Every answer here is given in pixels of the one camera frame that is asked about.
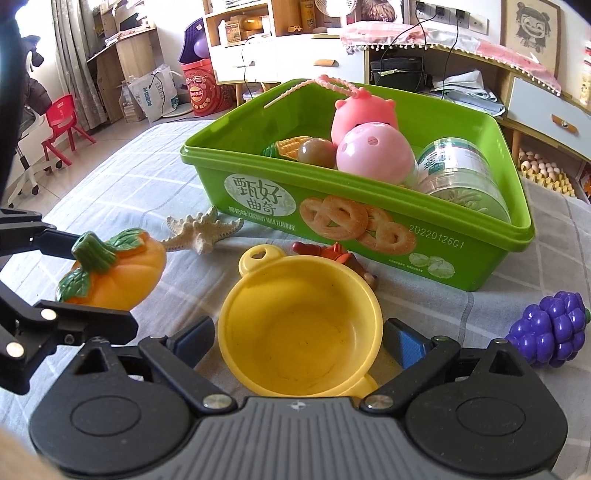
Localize framed cartoon picture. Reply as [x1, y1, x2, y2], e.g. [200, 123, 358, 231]
[501, 0, 562, 79]

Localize grey checked tablecloth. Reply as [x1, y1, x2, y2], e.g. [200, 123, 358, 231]
[0, 120, 591, 416]

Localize grey curtain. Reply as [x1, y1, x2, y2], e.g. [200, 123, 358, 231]
[51, 0, 108, 131]

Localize white wooden shelf unit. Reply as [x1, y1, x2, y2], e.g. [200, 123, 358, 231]
[203, 0, 365, 86]

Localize red plastic chair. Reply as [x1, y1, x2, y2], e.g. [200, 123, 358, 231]
[42, 95, 98, 169]

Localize purple toy grapes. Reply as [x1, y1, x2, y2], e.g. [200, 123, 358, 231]
[505, 291, 591, 368]

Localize beige clothing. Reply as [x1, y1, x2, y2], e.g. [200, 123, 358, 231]
[0, 429, 47, 480]

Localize clear cotton swab jar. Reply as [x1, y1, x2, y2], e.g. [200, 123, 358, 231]
[413, 138, 511, 223]

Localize yellow toy bowl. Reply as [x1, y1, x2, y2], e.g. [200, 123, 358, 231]
[217, 244, 385, 398]

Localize brown toy octopus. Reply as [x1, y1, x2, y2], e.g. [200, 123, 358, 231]
[298, 138, 338, 169]

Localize beige starfish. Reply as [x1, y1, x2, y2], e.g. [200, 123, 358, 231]
[159, 206, 245, 256]

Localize pile of papers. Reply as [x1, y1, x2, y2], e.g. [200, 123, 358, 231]
[425, 74, 506, 116]

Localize wooden desk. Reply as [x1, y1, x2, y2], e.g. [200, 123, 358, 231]
[88, 27, 160, 123]

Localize white office chair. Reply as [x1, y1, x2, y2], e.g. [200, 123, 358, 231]
[0, 106, 47, 208]

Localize brown orange toy figure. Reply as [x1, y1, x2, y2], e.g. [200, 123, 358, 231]
[292, 241, 380, 291]

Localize dark jacket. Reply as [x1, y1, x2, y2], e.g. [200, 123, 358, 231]
[18, 37, 52, 117]

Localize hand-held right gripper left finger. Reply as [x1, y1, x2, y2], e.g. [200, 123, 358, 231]
[55, 316, 234, 414]

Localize pink toy pig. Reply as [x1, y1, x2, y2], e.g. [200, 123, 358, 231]
[264, 76, 400, 145]

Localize red printed bucket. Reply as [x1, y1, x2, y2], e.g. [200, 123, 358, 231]
[181, 60, 236, 116]

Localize yellow egg tray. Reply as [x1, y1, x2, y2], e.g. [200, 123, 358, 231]
[517, 148, 574, 195]

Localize black device box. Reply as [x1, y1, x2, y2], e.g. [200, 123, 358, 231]
[370, 58, 426, 89]

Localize orange toy pumpkin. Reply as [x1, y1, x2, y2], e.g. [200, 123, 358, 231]
[56, 229, 167, 311]

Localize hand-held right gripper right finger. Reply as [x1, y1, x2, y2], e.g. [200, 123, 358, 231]
[360, 318, 539, 414]

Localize yellow toy corn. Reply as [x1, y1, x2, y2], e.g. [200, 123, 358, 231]
[262, 136, 315, 160]

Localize pink toy ball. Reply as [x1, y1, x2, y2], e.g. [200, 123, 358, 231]
[335, 124, 419, 186]

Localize purple plastic basket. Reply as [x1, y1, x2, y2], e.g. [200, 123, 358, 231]
[178, 18, 218, 65]

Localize white desk fan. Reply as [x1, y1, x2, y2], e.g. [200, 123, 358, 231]
[318, 0, 362, 19]

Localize green plastic box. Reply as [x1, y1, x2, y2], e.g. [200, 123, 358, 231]
[180, 78, 536, 292]

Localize white shopping bag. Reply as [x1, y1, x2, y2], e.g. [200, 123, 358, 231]
[121, 65, 181, 123]

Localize pink lace cloth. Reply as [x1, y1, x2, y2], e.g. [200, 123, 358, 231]
[342, 21, 561, 93]

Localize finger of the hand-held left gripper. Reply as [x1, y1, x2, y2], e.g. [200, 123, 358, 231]
[0, 278, 140, 394]
[0, 208, 90, 260]

